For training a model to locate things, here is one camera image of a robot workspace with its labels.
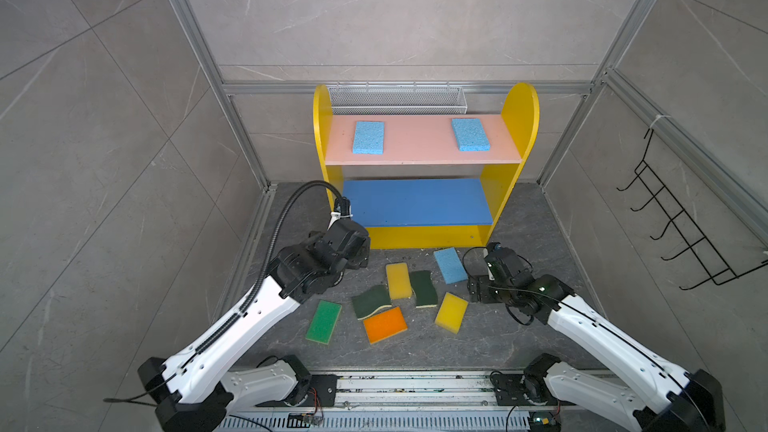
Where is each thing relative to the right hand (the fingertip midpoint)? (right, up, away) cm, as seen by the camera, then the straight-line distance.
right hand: (481, 281), depth 81 cm
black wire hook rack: (+42, +9, -21) cm, 48 cm away
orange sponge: (-27, -13, +2) cm, 30 cm away
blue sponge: (-5, +1, +15) cm, 16 cm away
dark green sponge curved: (-31, -8, +7) cm, 33 cm away
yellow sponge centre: (-23, -3, +9) cm, 25 cm away
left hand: (-36, +14, -12) cm, 40 cm away
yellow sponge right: (-7, -10, +4) cm, 13 cm away
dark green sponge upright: (-15, -5, +11) cm, 19 cm away
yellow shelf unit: (-13, +30, +24) cm, 40 cm away
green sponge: (-44, -13, +3) cm, 46 cm away
